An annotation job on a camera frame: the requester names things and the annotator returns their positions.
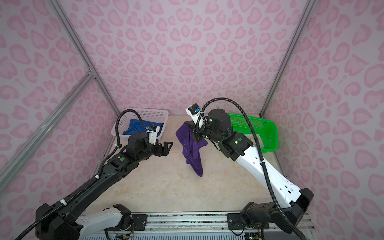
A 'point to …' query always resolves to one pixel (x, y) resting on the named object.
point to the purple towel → (191, 148)
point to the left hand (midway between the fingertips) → (168, 141)
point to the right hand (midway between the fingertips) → (186, 121)
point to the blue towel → (136, 125)
